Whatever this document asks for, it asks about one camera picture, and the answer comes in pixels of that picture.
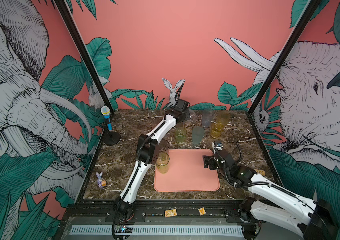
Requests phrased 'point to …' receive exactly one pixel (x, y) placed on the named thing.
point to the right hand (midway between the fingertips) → (208, 153)
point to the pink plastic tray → (186, 173)
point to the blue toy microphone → (105, 111)
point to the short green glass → (180, 134)
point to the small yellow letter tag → (202, 211)
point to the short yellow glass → (216, 129)
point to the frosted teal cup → (197, 134)
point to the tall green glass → (162, 163)
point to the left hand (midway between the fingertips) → (188, 112)
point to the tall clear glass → (192, 113)
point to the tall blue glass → (207, 115)
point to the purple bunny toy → (100, 182)
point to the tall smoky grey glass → (164, 145)
